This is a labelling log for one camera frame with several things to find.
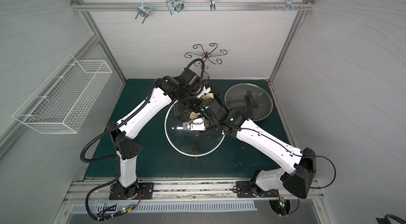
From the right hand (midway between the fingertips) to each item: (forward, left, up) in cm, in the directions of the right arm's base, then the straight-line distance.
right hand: (199, 117), depth 73 cm
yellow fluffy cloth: (0, +2, +3) cm, 3 cm away
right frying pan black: (+22, -31, -14) cm, 41 cm away
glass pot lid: (-9, +3, -8) cm, 13 cm away
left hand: (+3, -3, +2) cm, 4 cm away
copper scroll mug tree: (+37, -1, +8) cm, 38 cm away
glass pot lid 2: (+22, -31, -15) cm, 41 cm away
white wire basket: (0, +60, +9) cm, 61 cm away
